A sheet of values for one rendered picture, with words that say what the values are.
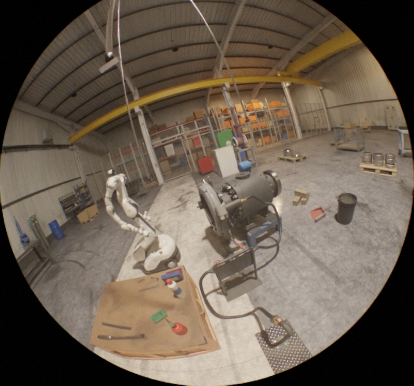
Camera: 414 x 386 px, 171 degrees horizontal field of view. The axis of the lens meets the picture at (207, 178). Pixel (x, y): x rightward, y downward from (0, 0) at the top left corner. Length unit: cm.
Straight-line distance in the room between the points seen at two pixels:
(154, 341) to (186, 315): 32
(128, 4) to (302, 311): 878
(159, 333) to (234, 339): 64
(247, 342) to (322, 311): 68
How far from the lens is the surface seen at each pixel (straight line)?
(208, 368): 150
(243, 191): 173
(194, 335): 105
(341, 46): 1178
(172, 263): 206
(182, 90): 953
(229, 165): 563
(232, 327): 149
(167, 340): 112
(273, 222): 199
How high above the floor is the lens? 143
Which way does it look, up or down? 13 degrees down
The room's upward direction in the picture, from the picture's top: 17 degrees counter-clockwise
